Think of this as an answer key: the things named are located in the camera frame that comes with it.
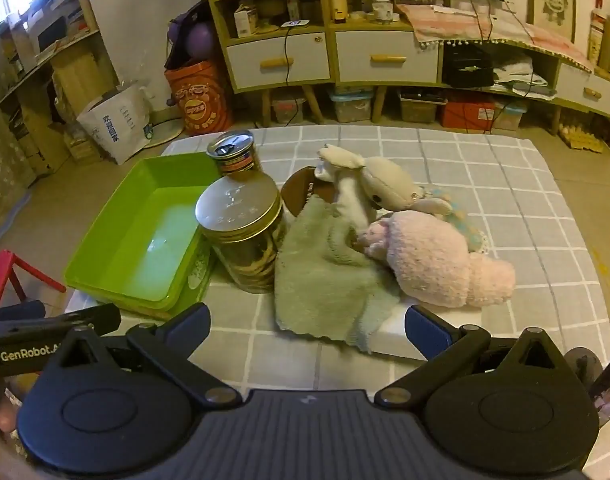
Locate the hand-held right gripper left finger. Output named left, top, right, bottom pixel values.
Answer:
left=40, top=302, right=243, bottom=408

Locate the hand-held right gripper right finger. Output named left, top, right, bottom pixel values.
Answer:
left=375, top=305, right=568, bottom=408

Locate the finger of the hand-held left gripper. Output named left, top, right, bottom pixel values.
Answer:
left=45, top=304, right=122, bottom=338

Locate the white santa plush toy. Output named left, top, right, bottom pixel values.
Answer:
left=361, top=210, right=516, bottom=309

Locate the green plastic bin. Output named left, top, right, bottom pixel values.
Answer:
left=64, top=152, right=223, bottom=317

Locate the green towel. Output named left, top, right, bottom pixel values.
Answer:
left=274, top=195, right=403, bottom=356

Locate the beige bunny plush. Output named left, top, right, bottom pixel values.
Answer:
left=317, top=144, right=486, bottom=253

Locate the white cloth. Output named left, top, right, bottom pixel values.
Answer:
left=312, top=162, right=373, bottom=233

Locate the brown round object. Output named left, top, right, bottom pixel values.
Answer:
left=280, top=166, right=338, bottom=221

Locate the person's left hand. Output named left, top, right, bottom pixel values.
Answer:
left=0, top=377, right=28, bottom=436

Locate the red plastic chair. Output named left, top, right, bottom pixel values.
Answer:
left=0, top=249, right=67, bottom=313

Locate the large jar with gold lid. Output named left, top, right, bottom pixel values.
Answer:
left=195, top=172, right=286, bottom=295

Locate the grey round object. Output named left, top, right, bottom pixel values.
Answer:
left=565, top=347, right=604, bottom=396

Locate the small tin can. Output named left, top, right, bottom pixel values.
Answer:
left=206, top=130, right=262, bottom=177

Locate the star patterned curtain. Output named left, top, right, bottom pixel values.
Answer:
left=0, top=80, right=36, bottom=226

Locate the white round fan base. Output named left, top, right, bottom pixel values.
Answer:
left=135, top=119, right=186, bottom=148

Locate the white paper bag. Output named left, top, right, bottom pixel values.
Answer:
left=76, top=81, right=155, bottom=166

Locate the dark lidded storage box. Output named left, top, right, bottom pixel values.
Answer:
left=398, top=90, right=448, bottom=123

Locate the red storage box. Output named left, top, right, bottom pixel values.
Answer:
left=440, top=94, right=496, bottom=129

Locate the small clear storage box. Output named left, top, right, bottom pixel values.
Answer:
left=270, top=96, right=307, bottom=126

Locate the wooden desk shelf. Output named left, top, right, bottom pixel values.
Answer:
left=0, top=0, right=106, bottom=176

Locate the egg tray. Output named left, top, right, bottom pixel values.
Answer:
left=559, top=119, right=606, bottom=152

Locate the black box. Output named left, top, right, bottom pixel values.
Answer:
left=441, top=44, right=496, bottom=88

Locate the pile of folded clothes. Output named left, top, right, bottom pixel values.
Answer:
left=495, top=57, right=558, bottom=98

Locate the purple ball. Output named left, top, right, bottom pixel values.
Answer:
left=187, top=22, right=217, bottom=59

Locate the dark purple bag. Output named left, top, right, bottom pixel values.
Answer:
left=164, top=0, right=213, bottom=72

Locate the low yellow-green cabinet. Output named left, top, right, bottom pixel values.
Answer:
left=437, top=35, right=610, bottom=158

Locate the white printer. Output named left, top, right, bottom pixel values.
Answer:
left=28, top=10, right=70, bottom=56

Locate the white low cabinet drawer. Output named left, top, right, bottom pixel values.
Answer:
left=555, top=62, right=610, bottom=117

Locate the white carton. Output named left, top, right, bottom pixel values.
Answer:
left=233, top=2, right=259, bottom=38

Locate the pink fringed cloth runner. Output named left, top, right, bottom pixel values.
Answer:
left=396, top=2, right=596, bottom=73

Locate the yellow-green shelf cabinet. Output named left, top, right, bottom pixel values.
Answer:
left=199, top=0, right=448, bottom=128

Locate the yellow red carton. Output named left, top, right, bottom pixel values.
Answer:
left=588, top=9, right=610, bottom=63

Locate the framed cartoon picture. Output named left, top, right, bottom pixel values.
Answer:
left=526, top=0, right=579, bottom=43

